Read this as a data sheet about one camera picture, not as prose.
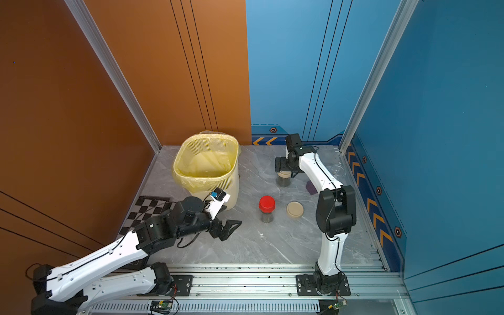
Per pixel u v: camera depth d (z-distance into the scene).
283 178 0.97
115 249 0.45
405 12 0.70
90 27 0.73
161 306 0.72
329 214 0.50
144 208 0.91
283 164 0.84
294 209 0.92
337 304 0.69
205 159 0.94
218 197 0.57
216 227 0.59
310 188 0.97
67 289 0.40
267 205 0.81
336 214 0.52
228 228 0.59
